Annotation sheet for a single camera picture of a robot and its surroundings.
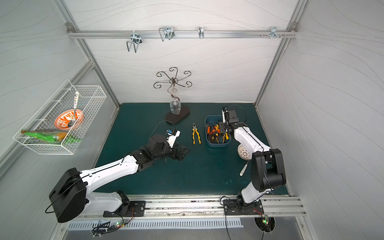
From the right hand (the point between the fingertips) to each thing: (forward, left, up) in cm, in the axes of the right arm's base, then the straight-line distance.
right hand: (227, 122), depth 92 cm
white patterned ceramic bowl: (-14, -11, -14) cm, 22 cm away
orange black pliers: (-4, +8, -6) cm, 11 cm away
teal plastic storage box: (+13, +6, -12) cm, 18 cm away
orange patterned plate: (-19, +79, +22) cm, 85 cm away
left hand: (-20, +25, +2) cm, 32 cm away
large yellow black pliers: (+2, +21, -13) cm, 24 cm away
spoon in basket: (-19, +74, +22) cm, 80 cm away
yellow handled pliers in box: (-4, -1, -11) cm, 11 cm away
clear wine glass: (+9, +34, +4) cm, 35 cm away
